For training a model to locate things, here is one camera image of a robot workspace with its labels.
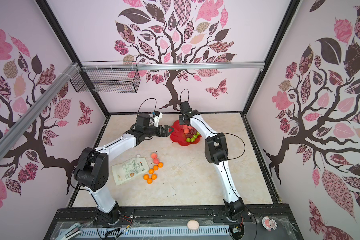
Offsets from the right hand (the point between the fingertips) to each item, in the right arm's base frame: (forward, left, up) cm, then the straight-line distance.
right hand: (184, 117), depth 104 cm
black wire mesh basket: (+15, +50, +24) cm, 57 cm away
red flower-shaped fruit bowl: (-10, +4, -10) cm, 15 cm away
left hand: (-16, +10, +6) cm, 20 cm away
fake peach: (-6, -1, -7) cm, 10 cm away
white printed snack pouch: (-34, +35, -10) cm, 50 cm away
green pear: (-14, -2, -8) cm, 16 cm away
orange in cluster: (-34, +18, -9) cm, 39 cm away
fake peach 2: (-3, 0, -6) cm, 7 cm away
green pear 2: (-14, -5, -7) cm, 17 cm away
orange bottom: (-41, +21, -9) cm, 47 cm away
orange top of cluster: (-32, +15, -8) cm, 36 cm away
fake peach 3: (-26, +20, -8) cm, 34 cm away
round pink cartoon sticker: (-64, -39, -6) cm, 75 cm away
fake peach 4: (-30, +18, -7) cm, 36 cm away
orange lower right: (-39, +18, -8) cm, 44 cm away
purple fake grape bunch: (-7, -5, -8) cm, 12 cm away
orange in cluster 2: (-36, +21, -8) cm, 43 cm away
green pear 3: (-11, -7, -8) cm, 16 cm away
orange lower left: (-39, +23, -8) cm, 47 cm away
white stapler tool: (-66, +53, -6) cm, 85 cm away
